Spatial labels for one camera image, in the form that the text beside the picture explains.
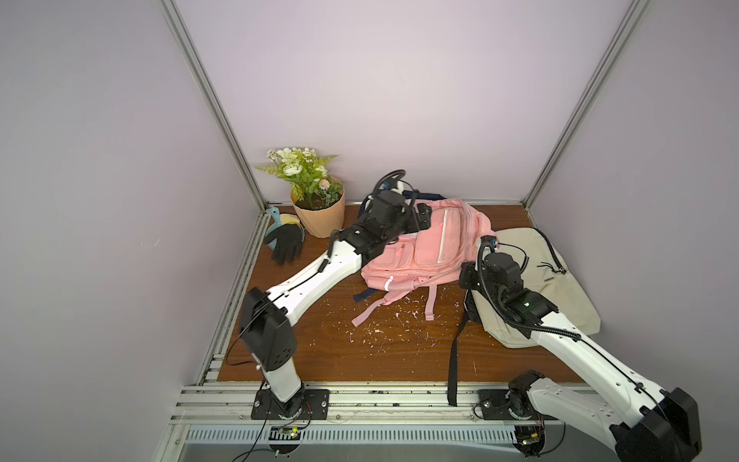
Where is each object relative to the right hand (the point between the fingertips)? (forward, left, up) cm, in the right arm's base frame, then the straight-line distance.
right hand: (472, 250), depth 78 cm
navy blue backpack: (+44, +13, -20) cm, 50 cm away
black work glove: (+17, +62, -20) cm, 67 cm away
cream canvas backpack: (+5, -29, -20) cm, 36 cm away
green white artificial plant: (+25, +51, +6) cm, 57 cm away
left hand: (+7, +13, +9) cm, 17 cm away
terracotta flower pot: (+17, +46, -8) cm, 50 cm away
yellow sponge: (+28, +63, -18) cm, 72 cm away
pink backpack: (+3, +10, -7) cm, 13 cm away
